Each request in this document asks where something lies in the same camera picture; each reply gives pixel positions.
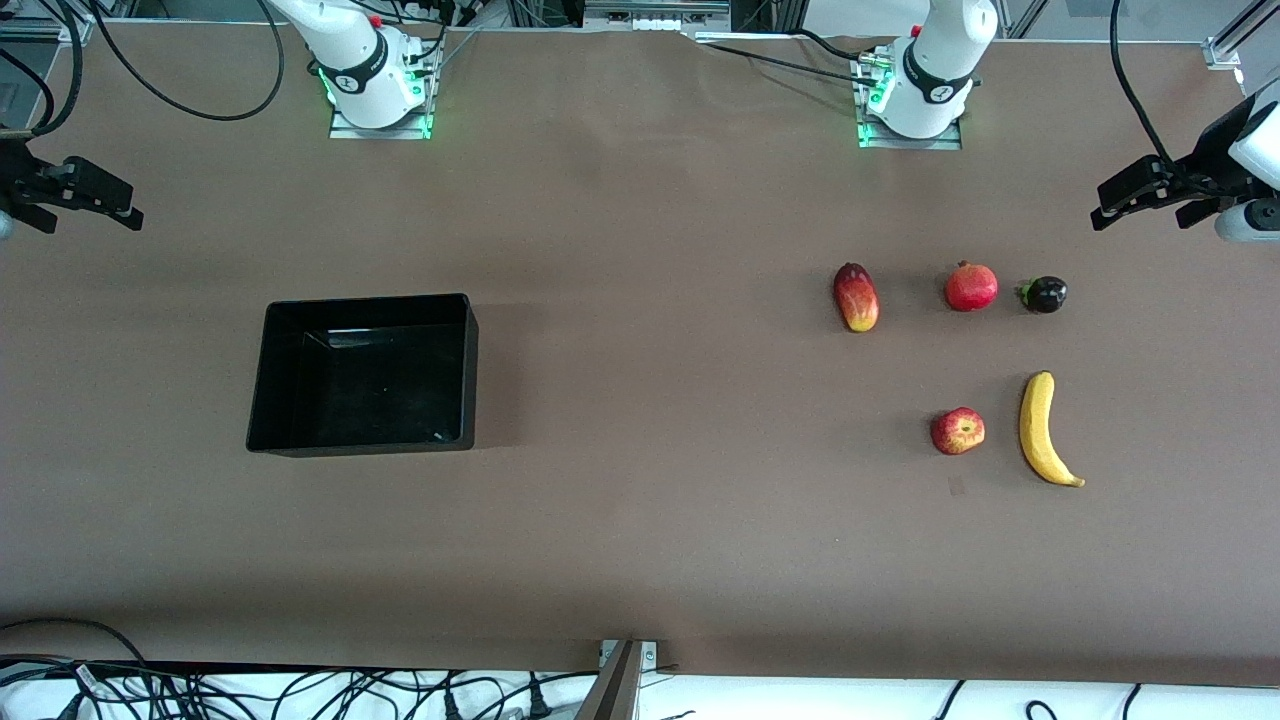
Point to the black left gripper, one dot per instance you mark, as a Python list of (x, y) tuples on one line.
[(1200, 174)]

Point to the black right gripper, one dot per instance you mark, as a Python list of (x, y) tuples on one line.
[(22, 180)]

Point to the yellow banana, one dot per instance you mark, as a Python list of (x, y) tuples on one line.
[(1038, 420)]

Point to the red yellow apple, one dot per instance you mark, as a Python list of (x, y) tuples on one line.
[(957, 431)]

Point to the black plastic box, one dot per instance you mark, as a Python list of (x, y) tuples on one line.
[(360, 380)]

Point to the dark purple mangosteen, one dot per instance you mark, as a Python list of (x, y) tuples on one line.
[(1046, 295)]

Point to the red pomegranate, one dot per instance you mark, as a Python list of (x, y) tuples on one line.
[(971, 288)]

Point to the red yellow mango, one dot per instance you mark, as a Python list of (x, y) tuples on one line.
[(856, 298)]

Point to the white power strip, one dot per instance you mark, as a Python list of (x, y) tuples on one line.
[(655, 18)]

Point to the black power plug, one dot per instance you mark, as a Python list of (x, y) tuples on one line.
[(452, 706), (540, 703)]

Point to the aluminium frame corner profile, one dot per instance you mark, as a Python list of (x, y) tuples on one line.
[(75, 30), (1225, 52)]

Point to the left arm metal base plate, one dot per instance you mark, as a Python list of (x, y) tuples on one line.
[(900, 143)]

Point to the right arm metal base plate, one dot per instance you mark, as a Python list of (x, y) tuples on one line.
[(400, 133)]

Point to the silver bracket plate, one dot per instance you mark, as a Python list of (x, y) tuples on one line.
[(650, 655)]

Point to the grey metal post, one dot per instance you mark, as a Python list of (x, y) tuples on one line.
[(615, 690)]

